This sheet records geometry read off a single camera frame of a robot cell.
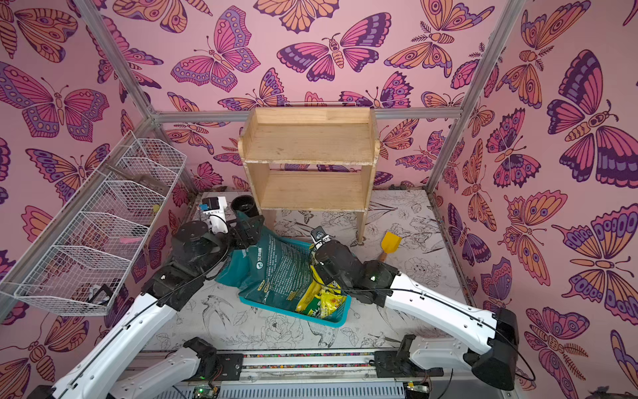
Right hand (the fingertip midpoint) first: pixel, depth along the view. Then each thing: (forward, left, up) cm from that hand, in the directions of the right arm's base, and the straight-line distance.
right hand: (321, 255), depth 72 cm
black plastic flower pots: (+26, +30, -7) cm, 40 cm away
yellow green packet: (-7, +4, -17) cm, 19 cm away
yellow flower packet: (-8, -2, -16) cm, 18 cm away
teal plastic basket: (-12, +9, -14) cm, 21 cm away
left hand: (+6, +18, +10) cm, 21 cm away
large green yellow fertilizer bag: (-5, +13, -1) cm, 14 cm away
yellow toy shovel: (+19, -27, -23) cm, 40 cm away
